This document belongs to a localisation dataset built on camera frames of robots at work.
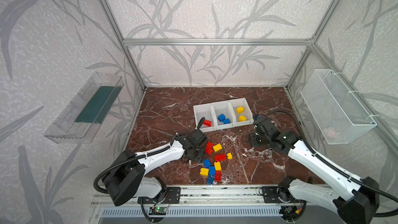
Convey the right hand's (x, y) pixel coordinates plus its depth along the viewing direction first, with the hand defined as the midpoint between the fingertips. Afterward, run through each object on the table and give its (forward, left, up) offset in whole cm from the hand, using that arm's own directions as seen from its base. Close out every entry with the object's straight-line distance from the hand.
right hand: (252, 132), depth 80 cm
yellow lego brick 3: (-13, +18, -11) cm, 25 cm away
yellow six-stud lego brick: (-3, +18, -13) cm, 23 cm away
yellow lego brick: (+23, +2, -12) cm, 26 cm away
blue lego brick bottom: (-20, +22, -13) cm, 33 cm away
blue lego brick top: (+18, +15, -13) cm, 26 cm away
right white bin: (+27, +1, -9) cm, 29 cm away
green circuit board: (-33, +47, -15) cm, 59 cm away
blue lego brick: (+15, +11, -13) cm, 23 cm away
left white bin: (+22, +25, -11) cm, 35 cm away
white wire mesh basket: (-4, -30, +21) cm, 37 cm away
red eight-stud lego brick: (-9, +17, -13) cm, 23 cm away
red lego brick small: (-2, +23, -12) cm, 26 cm away
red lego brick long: (+13, +24, -12) cm, 30 cm away
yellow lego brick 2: (+16, +1, -11) cm, 20 cm away
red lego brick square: (-5, +23, -12) cm, 27 cm away
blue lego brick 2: (-11, +24, -13) cm, 30 cm away
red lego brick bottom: (-18, +18, -12) cm, 28 cm away
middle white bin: (+25, +13, -12) cm, 31 cm away
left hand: (-6, +28, -11) cm, 30 cm away
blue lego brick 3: (-16, +22, -11) cm, 29 cm away
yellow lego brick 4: (-16, +25, -11) cm, 32 cm away
